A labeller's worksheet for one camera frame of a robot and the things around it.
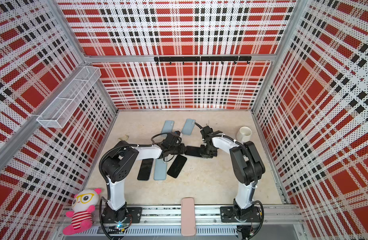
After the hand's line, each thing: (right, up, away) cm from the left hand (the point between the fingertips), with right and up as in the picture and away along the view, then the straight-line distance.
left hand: (186, 151), depth 97 cm
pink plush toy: (-50, -22, -25) cm, 60 cm away
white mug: (+38, +11, +2) cm, 40 cm away
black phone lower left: (-24, -9, -9) cm, 28 cm away
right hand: (+12, -3, -5) cm, 13 cm away
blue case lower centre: (-16, -10, -6) cm, 20 cm away
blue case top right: (+1, +16, +14) cm, 21 cm away
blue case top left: (-15, +16, +15) cm, 26 cm away
